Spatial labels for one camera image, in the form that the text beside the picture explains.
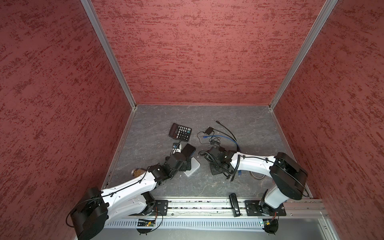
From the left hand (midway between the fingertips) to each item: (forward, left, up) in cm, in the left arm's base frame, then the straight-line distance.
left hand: (183, 161), depth 84 cm
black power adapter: (+26, -17, -6) cm, 32 cm away
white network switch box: (0, -6, -6) cm, 8 cm away
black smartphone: (+10, -2, -5) cm, 11 cm away
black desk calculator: (+23, +4, -4) cm, 24 cm away
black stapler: (-21, -27, -3) cm, 34 cm away
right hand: (-4, -18, -6) cm, 20 cm away
